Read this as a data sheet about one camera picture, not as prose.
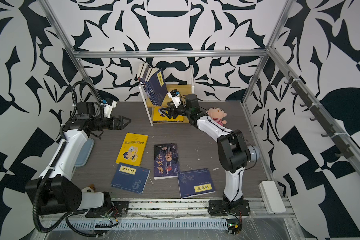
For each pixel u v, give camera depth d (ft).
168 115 2.62
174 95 2.49
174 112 2.57
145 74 2.64
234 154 1.69
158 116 3.38
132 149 3.08
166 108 2.60
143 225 2.13
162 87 2.98
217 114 3.42
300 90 2.11
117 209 2.40
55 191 1.33
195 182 2.67
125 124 2.39
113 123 2.25
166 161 2.93
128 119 2.47
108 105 2.28
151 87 2.65
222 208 2.44
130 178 2.77
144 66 2.71
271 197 2.43
